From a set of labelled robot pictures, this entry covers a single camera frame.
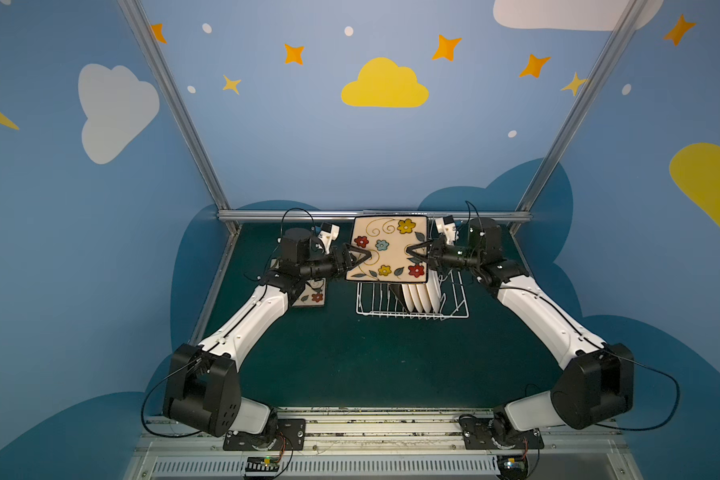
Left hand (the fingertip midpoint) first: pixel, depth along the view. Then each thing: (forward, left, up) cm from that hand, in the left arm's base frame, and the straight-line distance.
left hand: (364, 257), depth 76 cm
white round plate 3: (-2, -18, -15) cm, 23 cm away
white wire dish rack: (0, -4, -22) cm, 22 cm away
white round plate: (-2, -13, -15) cm, 20 cm away
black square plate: (-2, -10, -14) cm, 17 cm away
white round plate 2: (-3, -15, -15) cm, 22 cm away
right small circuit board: (-42, -38, -31) cm, 64 cm away
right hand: (+1, -11, +3) cm, 12 cm away
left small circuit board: (-42, +25, -31) cm, 58 cm away
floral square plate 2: (+6, -6, +1) cm, 9 cm away
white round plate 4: (+1, -21, -15) cm, 26 cm away
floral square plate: (+5, +18, -27) cm, 33 cm away
